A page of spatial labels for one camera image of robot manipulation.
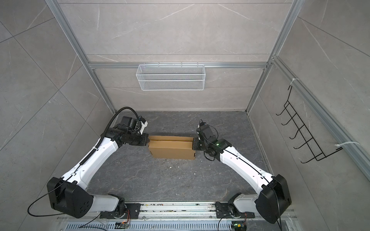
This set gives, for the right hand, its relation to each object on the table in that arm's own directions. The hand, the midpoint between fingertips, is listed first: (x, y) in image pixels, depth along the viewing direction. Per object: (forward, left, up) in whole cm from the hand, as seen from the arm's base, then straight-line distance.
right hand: (196, 142), depth 81 cm
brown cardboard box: (-2, +14, -2) cm, 14 cm away
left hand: (+2, +26, +2) cm, 26 cm away
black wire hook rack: (-11, -51, +13) cm, 54 cm away
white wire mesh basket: (+46, +17, +13) cm, 51 cm away
